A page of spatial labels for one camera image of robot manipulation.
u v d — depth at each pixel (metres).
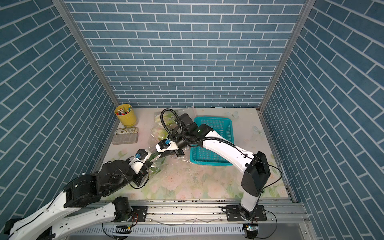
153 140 0.97
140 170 0.55
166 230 0.77
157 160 0.66
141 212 0.74
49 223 0.42
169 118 1.01
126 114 0.99
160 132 0.96
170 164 0.90
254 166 0.46
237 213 0.74
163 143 0.54
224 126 1.02
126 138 0.99
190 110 1.19
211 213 0.76
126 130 1.03
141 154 0.53
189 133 0.59
